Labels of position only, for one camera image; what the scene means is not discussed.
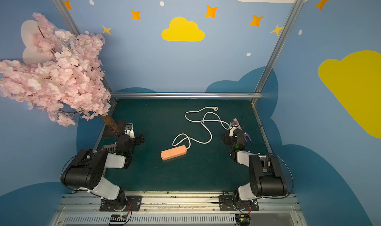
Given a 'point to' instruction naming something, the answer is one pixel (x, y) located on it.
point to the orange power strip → (173, 152)
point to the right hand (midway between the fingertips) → (233, 130)
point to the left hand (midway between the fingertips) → (133, 130)
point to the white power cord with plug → (215, 108)
